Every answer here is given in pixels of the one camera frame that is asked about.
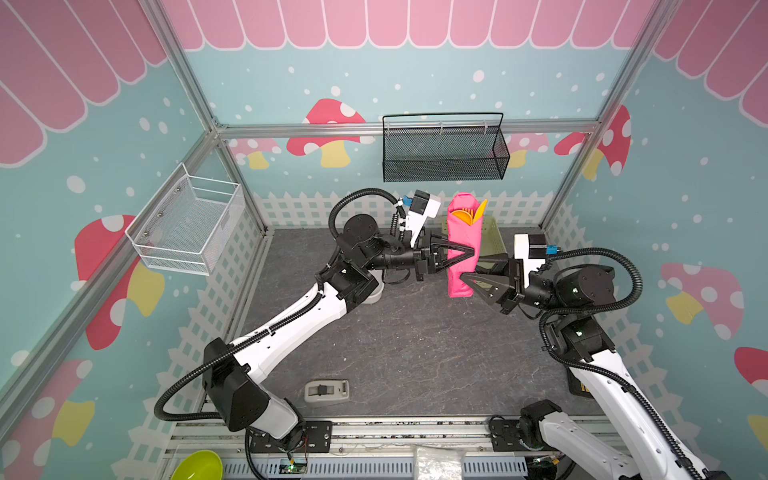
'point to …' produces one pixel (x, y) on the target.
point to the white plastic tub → (378, 291)
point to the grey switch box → (327, 391)
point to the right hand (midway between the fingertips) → (463, 273)
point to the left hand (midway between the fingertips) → (470, 259)
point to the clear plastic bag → (437, 463)
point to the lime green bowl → (199, 465)
